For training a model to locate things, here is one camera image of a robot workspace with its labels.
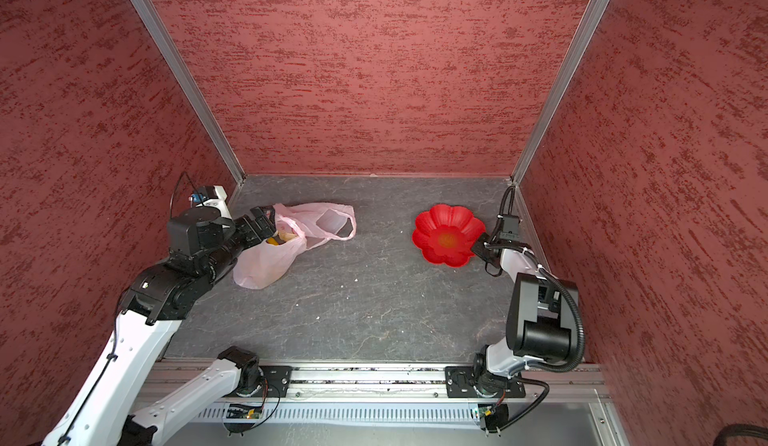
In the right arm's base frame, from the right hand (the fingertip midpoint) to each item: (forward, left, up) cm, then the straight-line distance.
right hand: (474, 250), depth 94 cm
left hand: (-8, +57, +28) cm, 64 cm away
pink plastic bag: (+2, +49, +14) cm, 51 cm away
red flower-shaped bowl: (+10, +7, -5) cm, 13 cm away
